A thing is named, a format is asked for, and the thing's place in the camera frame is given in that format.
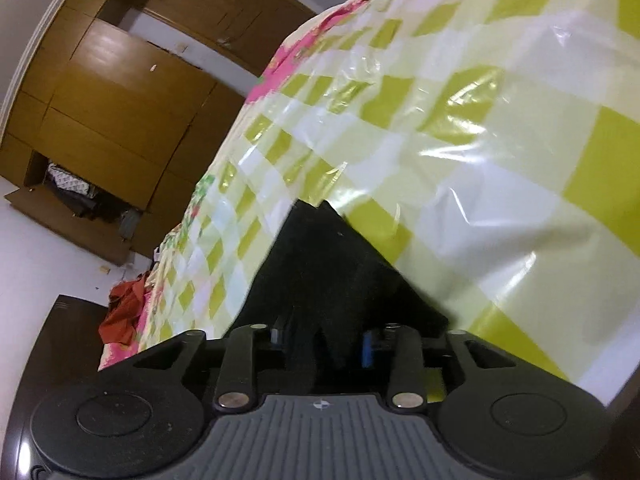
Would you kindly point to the grey box in wardrobe niche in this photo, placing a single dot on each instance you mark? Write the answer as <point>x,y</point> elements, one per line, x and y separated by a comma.
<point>70,179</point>

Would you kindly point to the red-orange crumpled cloth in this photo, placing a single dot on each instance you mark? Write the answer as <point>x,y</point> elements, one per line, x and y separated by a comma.
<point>122,312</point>

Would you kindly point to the brown wooden door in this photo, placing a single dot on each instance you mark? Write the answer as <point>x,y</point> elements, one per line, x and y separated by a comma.
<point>240,15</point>

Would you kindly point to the dark wooden headboard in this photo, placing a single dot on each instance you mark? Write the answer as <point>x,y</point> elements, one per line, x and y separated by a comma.
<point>60,350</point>

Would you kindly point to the checkered plastic-covered bedspread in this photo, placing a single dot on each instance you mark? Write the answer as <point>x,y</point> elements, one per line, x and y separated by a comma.
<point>450,160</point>

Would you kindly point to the black pants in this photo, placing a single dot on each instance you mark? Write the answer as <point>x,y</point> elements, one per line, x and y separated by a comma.
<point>320,270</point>

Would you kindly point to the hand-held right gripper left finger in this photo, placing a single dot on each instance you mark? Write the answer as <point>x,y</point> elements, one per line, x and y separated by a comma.
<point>240,365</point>

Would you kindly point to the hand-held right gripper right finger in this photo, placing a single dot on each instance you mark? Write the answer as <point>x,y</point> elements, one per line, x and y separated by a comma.
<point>405,365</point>

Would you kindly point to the brown wooden wardrobe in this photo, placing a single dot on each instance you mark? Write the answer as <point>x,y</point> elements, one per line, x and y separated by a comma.
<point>110,110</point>

